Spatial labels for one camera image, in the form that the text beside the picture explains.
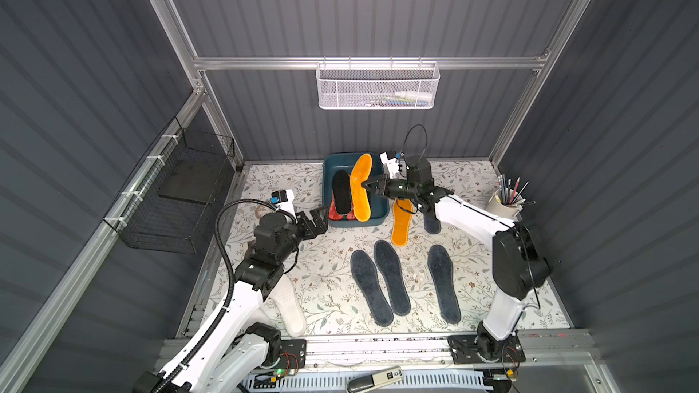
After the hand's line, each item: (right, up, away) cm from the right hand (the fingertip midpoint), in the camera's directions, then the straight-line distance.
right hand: (365, 184), depth 83 cm
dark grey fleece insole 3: (+25, -28, +6) cm, 38 cm away
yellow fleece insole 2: (+10, -8, -6) cm, 14 cm away
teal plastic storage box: (+6, -8, +22) cm, 24 cm away
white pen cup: (+50, -9, +10) cm, 52 cm away
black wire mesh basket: (-54, -6, -11) cm, 55 cm away
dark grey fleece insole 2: (+8, -26, +8) cm, 28 cm away
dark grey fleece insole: (0, -30, +4) cm, 30 cm away
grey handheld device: (0, -48, -17) cm, 51 cm away
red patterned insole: (-12, -11, +19) cm, 25 cm away
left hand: (-13, -8, -8) cm, 17 cm away
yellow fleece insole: (-1, +4, +4) cm, 6 cm away
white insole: (-25, -35, 0) cm, 43 cm away
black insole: (-9, +1, +28) cm, 30 cm away
